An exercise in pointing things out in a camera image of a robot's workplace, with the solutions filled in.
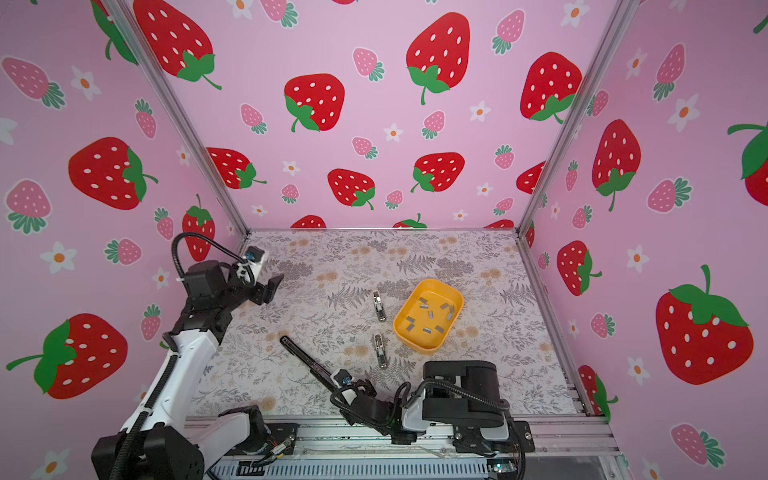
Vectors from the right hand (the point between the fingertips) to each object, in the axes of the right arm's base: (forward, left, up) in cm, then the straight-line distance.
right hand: (336, 389), depth 80 cm
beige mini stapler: (+28, -7, 0) cm, 29 cm away
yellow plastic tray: (+26, -24, -1) cm, 35 cm away
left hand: (+22, +21, +23) cm, 38 cm away
